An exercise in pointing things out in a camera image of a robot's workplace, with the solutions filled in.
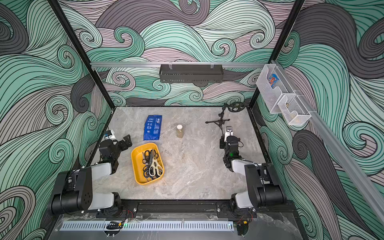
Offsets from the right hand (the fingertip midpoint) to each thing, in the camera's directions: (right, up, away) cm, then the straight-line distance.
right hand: (229, 135), depth 91 cm
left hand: (-67, 0, -1) cm, 67 cm away
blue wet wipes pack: (-51, +4, +12) cm, 53 cm away
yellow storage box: (-58, -14, +1) cm, 60 cm away
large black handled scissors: (-49, -20, -10) cm, 54 cm away
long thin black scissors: (-52, -15, -4) cm, 55 cm away
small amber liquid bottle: (-31, +2, +6) cm, 32 cm away
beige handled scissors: (-45, -17, -8) cm, 49 cm away
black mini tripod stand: (+3, +18, -2) cm, 18 cm away
